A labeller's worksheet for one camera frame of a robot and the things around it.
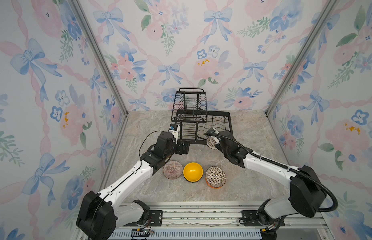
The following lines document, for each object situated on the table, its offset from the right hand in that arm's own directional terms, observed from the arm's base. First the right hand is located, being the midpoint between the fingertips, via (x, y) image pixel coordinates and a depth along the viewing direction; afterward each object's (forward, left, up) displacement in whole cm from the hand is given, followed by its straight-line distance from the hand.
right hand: (223, 133), depth 86 cm
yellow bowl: (-18, +17, -13) cm, 28 cm away
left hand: (-7, +23, +4) cm, 24 cm away
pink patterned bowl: (-15, +29, -15) cm, 36 cm away
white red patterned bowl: (-2, +6, -7) cm, 10 cm away
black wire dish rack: (+9, +18, +2) cm, 20 cm away
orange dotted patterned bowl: (-19, +4, -15) cm, 25 cm away
